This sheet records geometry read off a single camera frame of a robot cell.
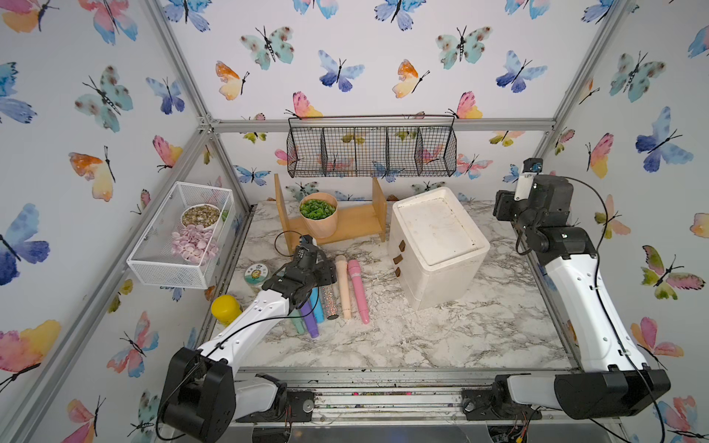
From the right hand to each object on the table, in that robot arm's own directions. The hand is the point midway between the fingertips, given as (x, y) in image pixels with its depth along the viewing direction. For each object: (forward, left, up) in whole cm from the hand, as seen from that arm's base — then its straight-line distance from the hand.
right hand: (516, 190), depth 71 cm
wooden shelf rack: (+16, +44, -31) cm, 57 cm away
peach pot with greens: (+7, +54, -19) cm, 58 cm away
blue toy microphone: (-17, +53, -37) cm, 67 cm away
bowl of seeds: (-9, +78, -4) cm, 79 cm away
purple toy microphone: (-22, +55, -37) cm, 69 cm away
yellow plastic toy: (-24, +77, -26) cm, 84 cm away
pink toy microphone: (-4, +42, -37) cm, 56 cm away
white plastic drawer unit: (-8, +18, -15) cm, 25 cm away
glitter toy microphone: (-16, +49, -36) cm, 63 cm away
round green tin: (-10, +74, -30) cm, 80 cm away
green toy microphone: (-23, +58, -36) cm, 72 cm away
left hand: (-9, +49, -24) cm, 55 cm away
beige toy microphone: (-5, +46, -35) cm, 58 cm away
